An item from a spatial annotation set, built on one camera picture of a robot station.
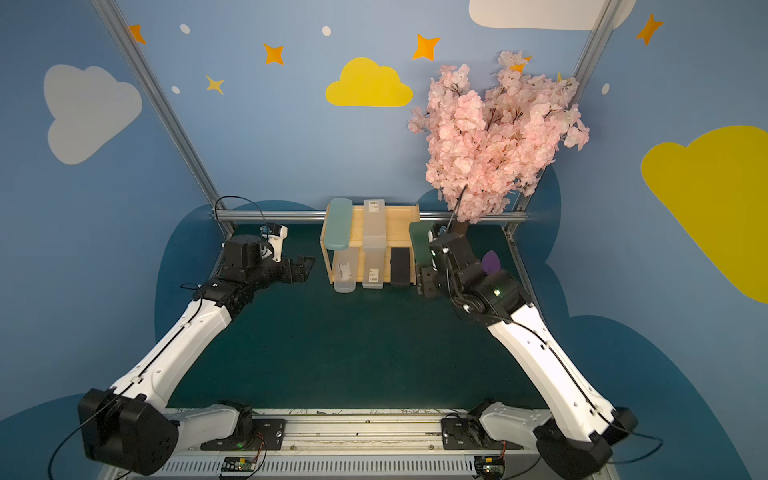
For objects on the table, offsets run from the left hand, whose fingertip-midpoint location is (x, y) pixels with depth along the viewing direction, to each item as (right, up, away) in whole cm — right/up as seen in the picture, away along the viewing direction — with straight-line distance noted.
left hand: (300, 254), depth 80 cm
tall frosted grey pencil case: (+20, +8, +13) cm, 25 cm away
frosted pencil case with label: (+19, -5, +23) cm, 30 cm away
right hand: (+36, -3, -10) cm, 38 cm away
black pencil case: (+29, -4, +27) cm, 40 cm away
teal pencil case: (+8, +9, +12) cm, 18 cm away
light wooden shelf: (+27, +11, +17) cm, 34 cm away
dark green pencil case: (+32, +5, -3) cm, 33 cm away
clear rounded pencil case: (+9, -6, +25) cm, 27 cm away
